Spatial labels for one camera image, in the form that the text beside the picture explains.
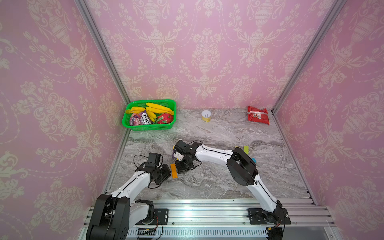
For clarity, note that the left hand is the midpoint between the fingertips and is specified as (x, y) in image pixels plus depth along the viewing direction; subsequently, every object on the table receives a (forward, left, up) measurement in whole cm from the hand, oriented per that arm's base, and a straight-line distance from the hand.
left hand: (172, 174), depth 87 cm
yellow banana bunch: (+45, +19, +8) cm, 49 cm away
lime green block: (+17, -47, 0) cm, 50 cm away
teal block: (+10, -50, 0) cm, 51 cm away
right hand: (-2, -2, 0) cm, 3 cm away
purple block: (+9, 0, +4) cm, 10 cm away
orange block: (+1, -1, +2) cm, 3 cm away
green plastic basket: (+52, +7, +9) cm, 53 cm away
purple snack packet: (+37, +26, +7) cm, 46 cm away
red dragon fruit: (+37, +9, +8) cm, 39 cm away
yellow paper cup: (+42, -21, +6) cm, 47 cm away
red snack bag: (+44, -61, +5) cm, 75 cm away
